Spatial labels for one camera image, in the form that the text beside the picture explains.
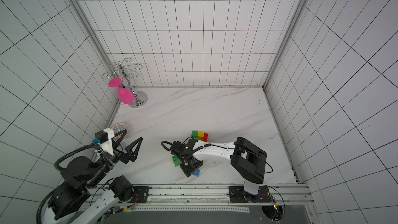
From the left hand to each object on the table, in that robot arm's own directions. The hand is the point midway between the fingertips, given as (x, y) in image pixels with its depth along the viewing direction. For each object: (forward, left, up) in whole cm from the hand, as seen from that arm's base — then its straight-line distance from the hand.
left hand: (134, 137), depth 62 cm
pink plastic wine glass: (+32, +19, -12) cm, 39 cm away
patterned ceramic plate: (+19, +23, -26) cm, 39 cm away
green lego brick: (+14, -24, -25) cm, 38 cm away
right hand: (-4, -21, -28) cm, 35 cm away
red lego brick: (+13, -30, -26) cm, 42 cm away
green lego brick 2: (-2, -15, -22) cm, 27 cm away
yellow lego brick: (+14, -28, -26) cm, 40 cm away
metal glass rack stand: (+43, +17, -28) cm, 54 cm away
